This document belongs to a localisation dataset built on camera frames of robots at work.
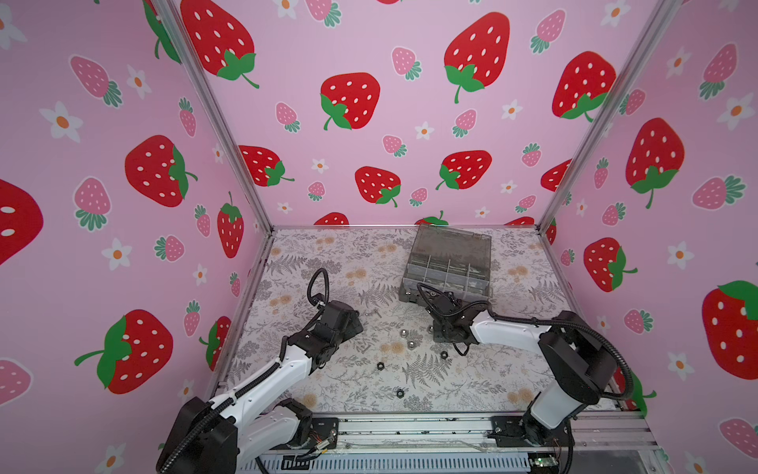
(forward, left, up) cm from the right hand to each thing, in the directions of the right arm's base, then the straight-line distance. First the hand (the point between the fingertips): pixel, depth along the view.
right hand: (436, 335), depth 92 cm
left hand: (-2, +27, +8) cm, 28 cm away
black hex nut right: (-6, -2, 0) cm, 6 cm away
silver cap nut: (0, +10, 0) cm, 10 cm away
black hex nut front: (-19, +10, 0) cm, 22 cm away
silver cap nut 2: (-4, +8, 0) cm, 9 cm away
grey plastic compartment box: (+32, -6, 0) cm, 33 cm away
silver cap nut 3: (+2, +2, 0) cm, 3 cm away
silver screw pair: (+8, +20, 0) cm, 22 cm away
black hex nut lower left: (-10, +17, 0) cm, 20 cm away
